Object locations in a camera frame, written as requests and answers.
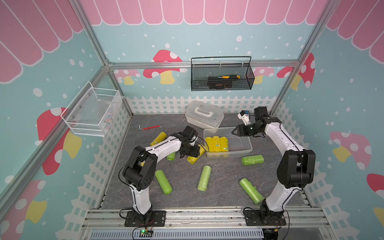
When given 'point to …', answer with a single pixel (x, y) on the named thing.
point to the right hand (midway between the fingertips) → (236, 132)
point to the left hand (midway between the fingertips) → (194, 155)
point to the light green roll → (204, 178)
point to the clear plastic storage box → (238, 146)
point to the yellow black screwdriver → (230, 77)
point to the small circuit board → (145, 233)
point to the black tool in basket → (216, 83)
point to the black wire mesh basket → (219, 73)
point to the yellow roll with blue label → (224, 144)
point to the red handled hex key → (150, 128)
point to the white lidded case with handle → (204, 115)
